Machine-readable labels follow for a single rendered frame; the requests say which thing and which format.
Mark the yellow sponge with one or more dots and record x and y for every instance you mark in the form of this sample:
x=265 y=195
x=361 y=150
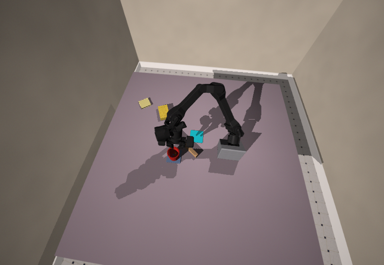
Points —
x=163 y=111

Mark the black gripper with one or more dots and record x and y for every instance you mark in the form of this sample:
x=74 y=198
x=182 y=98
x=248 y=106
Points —
x=181 y=141

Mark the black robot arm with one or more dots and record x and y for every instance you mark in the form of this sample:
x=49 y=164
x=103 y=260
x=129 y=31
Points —
x=174 y=126

